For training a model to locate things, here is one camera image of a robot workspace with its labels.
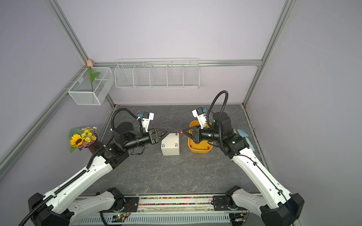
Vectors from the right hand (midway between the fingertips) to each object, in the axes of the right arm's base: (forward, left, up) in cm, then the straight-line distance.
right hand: (183, 131), depth 65 cm
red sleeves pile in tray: (+11, -9, -31) cm, 34 cm away
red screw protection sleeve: (-1, +1, 0) cm, 1 cm away
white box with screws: (+4, +8, -21) cm, 23 cm away
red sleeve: (+12, +5, -21) cm, 25 cm away
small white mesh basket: (+24, +56, +4) cm, 61 cm away
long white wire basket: (+50, +19, -2) cm, 53 cm away
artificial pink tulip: (+43, +59, +2) cm, 73 cm away
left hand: (-1, +6, 0) cm, 6 cm away
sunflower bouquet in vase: (+1, +50, -7) cm, 51 cm away
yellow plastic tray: (+7, -12, -31) cm, 34 cm away
